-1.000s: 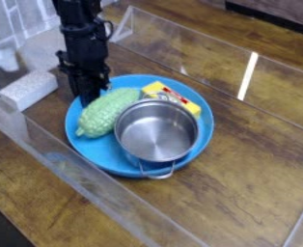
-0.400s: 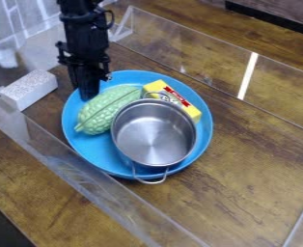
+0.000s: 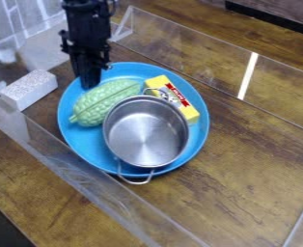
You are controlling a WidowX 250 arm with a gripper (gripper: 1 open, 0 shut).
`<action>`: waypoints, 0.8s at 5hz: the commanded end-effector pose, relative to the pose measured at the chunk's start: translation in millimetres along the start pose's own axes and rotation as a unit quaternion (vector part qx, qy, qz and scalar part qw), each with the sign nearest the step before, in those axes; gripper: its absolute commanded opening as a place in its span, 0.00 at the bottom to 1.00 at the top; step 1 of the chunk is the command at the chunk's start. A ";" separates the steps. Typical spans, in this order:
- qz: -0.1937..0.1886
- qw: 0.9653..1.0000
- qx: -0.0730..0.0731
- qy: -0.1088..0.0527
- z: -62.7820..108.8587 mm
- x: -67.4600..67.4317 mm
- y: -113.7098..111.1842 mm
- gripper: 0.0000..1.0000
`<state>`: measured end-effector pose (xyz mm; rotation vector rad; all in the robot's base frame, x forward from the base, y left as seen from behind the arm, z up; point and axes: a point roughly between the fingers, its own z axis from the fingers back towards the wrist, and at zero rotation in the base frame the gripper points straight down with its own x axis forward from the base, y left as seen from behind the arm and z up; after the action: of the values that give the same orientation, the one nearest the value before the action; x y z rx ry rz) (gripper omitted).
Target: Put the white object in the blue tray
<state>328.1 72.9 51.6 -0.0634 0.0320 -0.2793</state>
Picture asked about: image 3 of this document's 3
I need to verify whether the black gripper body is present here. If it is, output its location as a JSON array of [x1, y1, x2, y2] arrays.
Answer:
[[58, 0, 116, 60]]

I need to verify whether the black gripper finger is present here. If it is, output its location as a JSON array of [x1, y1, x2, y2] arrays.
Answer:
[[69, 52, 80, 77], [78, 52, 110, 90]]

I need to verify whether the white speckled foam block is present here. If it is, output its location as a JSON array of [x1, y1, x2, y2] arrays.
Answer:
[[1, 69, 57, 111]]

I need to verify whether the blue round tray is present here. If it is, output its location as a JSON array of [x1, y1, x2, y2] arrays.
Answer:
[[57, 62, 209, 176]]

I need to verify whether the green bitter gourd toy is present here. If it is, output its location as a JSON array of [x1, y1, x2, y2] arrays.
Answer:
[[69, 79, 140, 127]]

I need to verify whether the yellow butter box toy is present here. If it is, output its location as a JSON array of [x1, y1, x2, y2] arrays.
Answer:
[[144, 75, 201, 124]]

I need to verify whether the stainless steel pot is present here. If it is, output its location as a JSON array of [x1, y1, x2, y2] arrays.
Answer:
[[102, 89, 189, 185]]

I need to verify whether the clear acrylic barrier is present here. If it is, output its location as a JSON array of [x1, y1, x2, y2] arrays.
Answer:
[[0, 0, 303, 247]]

